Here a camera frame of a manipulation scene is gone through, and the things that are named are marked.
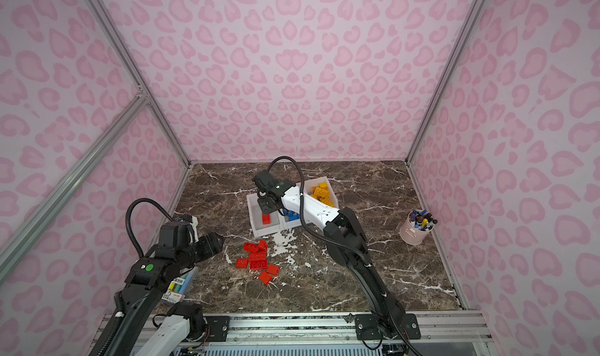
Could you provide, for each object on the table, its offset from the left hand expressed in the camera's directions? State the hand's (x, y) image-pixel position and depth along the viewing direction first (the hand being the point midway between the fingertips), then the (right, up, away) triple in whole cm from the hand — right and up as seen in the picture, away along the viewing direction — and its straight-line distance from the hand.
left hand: (216, 240), depth 77 cm
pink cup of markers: (+69, +4, +6) cm, 70 cm away
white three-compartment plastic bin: (+18, +2, +19) cm, 26 cm away
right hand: (+15, +10, +17) cm, 25 cm away
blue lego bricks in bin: (+23, +6, +19) cm, 31 cm away
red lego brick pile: (+12, -10, +9) cm, 17 cm away
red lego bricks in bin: (+13, +4, +21) cm, 25 cm away
